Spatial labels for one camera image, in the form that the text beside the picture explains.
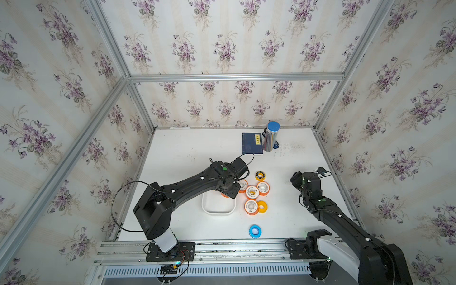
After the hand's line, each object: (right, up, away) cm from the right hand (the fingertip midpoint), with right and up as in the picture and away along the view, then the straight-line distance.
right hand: (301, 176), depth 87 cm
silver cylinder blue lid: (-13, +21, +11) cm, 27 cm away
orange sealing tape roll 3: (-18, -7, +4) cm, 20 cm away
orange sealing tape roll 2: (-28, -5, +4) cm, 29 cm away
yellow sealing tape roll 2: (-19, -1, +9) cm, 21 cm away
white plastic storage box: (-44, -14, +1) cm, 46 cm away
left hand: (-34, -6, -6) cm, 35 cm away
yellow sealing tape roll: (-20, -15, -1) cm, 24 cm away
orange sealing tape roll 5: (-25, -14, -3) cm, 29 cm away
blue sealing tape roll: (-25, -24, -10) cm, 37 cm away
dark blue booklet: (-21, +17, +24) cm, 36 cm away
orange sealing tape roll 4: (-24, -8, +1) cm, 26 cm away
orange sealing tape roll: (-38, -5, -14) cm, 41 cm away
